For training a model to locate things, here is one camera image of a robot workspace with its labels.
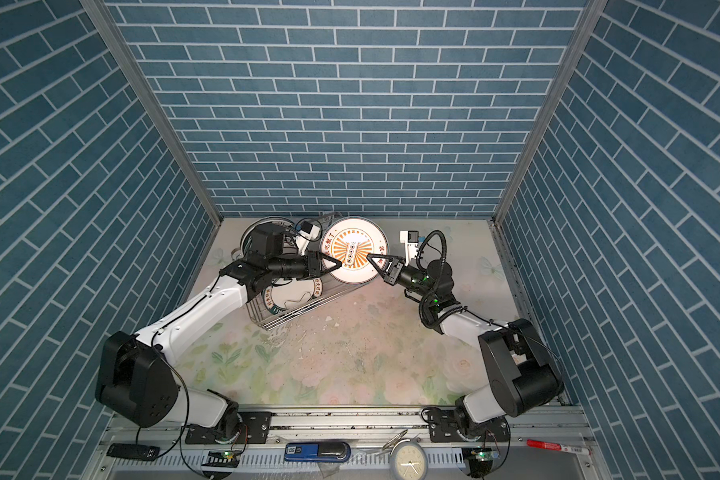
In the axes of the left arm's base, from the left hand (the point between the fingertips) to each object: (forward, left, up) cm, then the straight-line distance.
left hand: (337, 265), depth 77 cm
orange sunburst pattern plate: (+4, -3, +5) cm, 8 cm away
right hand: (+1, -7, +2) cm, 8 cm away
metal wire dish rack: (+6, +7, +8) cm, 12 cm away
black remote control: (-37, +48, -23) cm, 64 cm away
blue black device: (-38, +4, -19) cm, 43 cm away
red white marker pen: (-38, -53, -22) cm, 69 cm away
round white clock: (-40, -17, -20) cm, 48 cm away
